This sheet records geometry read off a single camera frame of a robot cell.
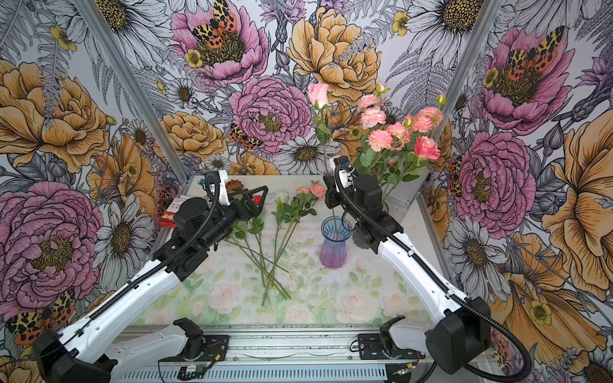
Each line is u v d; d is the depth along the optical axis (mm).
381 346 733
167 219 1017
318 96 569
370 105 741
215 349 733
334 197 648
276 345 762
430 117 730
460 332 386
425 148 650
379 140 662
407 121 652
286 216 1048
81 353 384
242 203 596
